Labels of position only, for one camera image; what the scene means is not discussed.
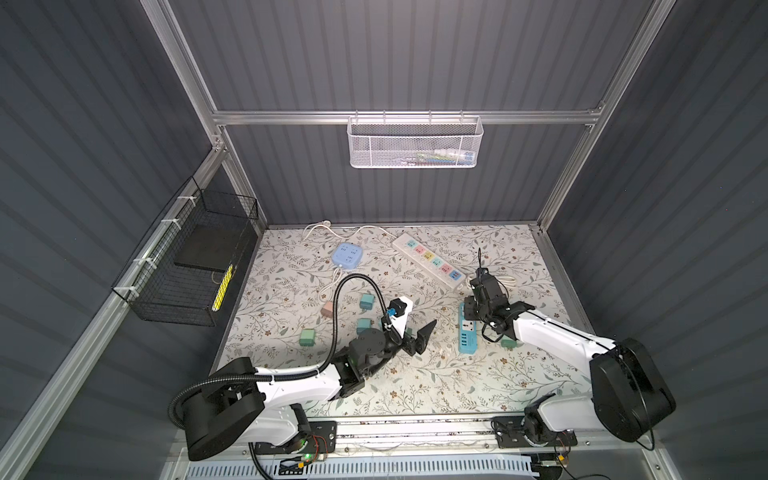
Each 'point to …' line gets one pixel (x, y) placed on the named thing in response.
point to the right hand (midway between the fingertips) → (475, 304)
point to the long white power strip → (430, 260)
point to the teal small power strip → (467, 332)
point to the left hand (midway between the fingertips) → (424, 314)
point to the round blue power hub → (347, 255)
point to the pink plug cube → (327, 310)
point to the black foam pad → (210, 247)
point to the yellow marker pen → (223, 288)
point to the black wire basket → (179, 270)
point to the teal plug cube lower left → (362, 324)
